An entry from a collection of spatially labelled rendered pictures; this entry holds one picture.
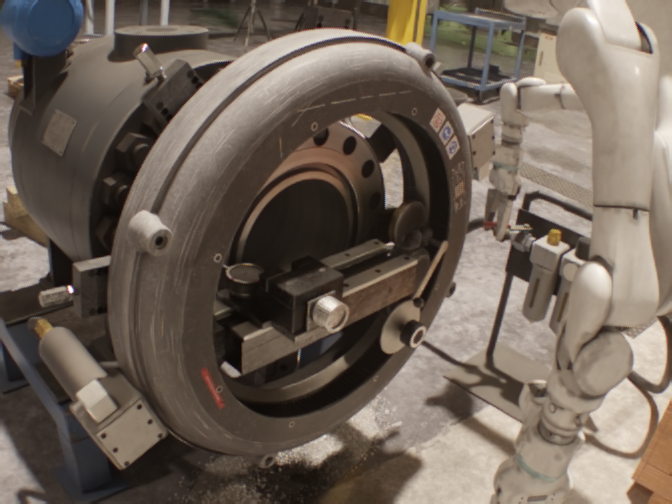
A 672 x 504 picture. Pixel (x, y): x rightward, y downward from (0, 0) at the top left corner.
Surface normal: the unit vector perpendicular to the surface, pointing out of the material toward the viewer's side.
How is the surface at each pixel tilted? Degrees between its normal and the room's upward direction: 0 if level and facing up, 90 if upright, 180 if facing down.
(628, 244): 67
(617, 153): 74
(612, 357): 89
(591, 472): 0
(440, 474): 0
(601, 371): 94
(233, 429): 90
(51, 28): 90
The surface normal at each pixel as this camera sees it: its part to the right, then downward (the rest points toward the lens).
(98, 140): -0.55, -0.28
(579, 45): -0.95, 0.00
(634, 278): 0.06, 0.04
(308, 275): 0.07, -0.88
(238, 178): 0.70, 0.38
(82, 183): -0.66, 0.00
